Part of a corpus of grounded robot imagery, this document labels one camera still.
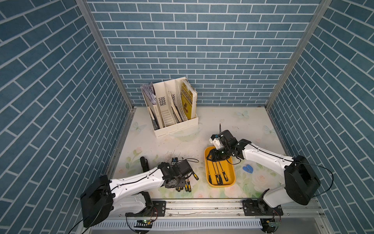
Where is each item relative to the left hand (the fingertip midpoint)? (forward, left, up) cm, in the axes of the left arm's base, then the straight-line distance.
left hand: (184, 185), depth 79 cm
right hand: (+13, -14, +5) cm, 20 cm away
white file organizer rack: (+60, +17, +6) cm, 62 cm away
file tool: (+5, -20, -2) cm, 21 cm away
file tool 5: (0, -1, -2) cm, 2 cm away
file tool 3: (+6, -6, -2) cm, 9 cm away
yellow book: (+50, -2, +19) cm, 53 cm away
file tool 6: (-1, -3, -3) cm, 4 cm away
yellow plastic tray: (+7, -22, -2) cm, 23 cm away
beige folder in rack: (+43, +8, +17) cm, 47 cm away
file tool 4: (-2, +3, -1) cm, 4 cm away
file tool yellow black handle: (+6, -19, -2) cm, 20 cm away
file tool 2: (+8, -23, -3) cm, 25 cm away
